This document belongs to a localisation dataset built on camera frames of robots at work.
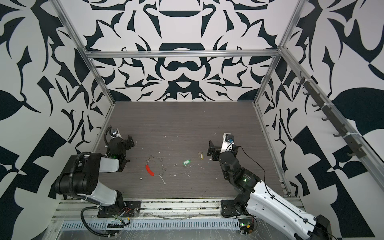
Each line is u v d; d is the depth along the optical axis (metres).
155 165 0.89
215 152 0.66
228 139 0.62
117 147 0.71
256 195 0.50
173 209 0.76
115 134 0.79
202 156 0.92
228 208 0.74
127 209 0.72
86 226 0.67
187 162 0.89
